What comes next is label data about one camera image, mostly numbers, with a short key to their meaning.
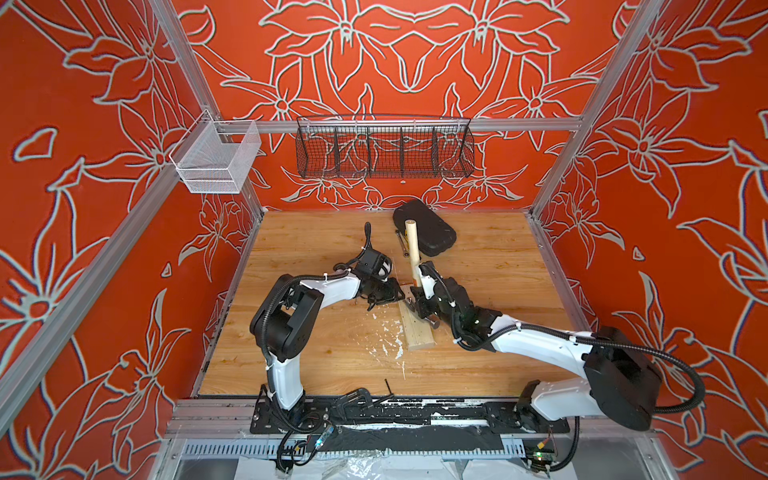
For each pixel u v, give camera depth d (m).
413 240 0.73
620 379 0.42
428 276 0.70
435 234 1.10
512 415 0.73
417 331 0.84
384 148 0.98
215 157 0.94
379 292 0.81
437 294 0.64
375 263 0.77
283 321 0.49
